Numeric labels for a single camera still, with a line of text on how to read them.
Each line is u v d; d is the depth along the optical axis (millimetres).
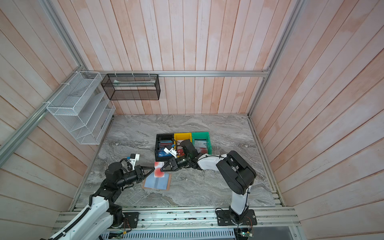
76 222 466
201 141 1017
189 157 732
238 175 487
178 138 981
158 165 793
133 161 745
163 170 776
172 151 798
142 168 724
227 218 731
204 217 761
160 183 855
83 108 733
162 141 1011
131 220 733
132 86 1046
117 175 632
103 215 558
